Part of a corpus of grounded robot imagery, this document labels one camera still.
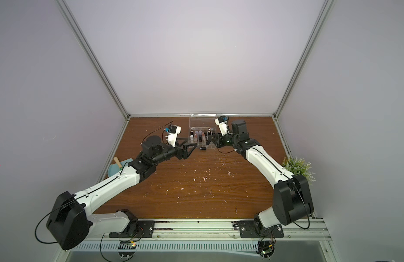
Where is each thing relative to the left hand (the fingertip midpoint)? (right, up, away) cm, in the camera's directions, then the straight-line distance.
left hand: (193, 142), depth 73 cm
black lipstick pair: (+5, +2, +29) cm, 29 cm away
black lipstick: (+7, -1, +10) cm, 12 cm away
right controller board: (+32, -46, -4) cm, 56 cm away
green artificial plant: (+50, -11, +1) cm, 51 cm away
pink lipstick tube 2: (+2, +2, +27) cm, 27 cm away
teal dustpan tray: (-49, -17, +21) cm, 56 cm away
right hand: (+9, +4, +8) cm, 12 cm away
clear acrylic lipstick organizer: (+2, +8, +29) cm, 31 cm away
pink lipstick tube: (-1, +2, +26) cm, 26 cm away
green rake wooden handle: (-49, -12, +24) cm, 56 cm away
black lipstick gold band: (-3, +4, +28) cm, 28 cm away
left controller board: (-30, -47, -1) cm, 56 cm away
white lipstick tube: (-3, 0, +27) cm, 27 cm away
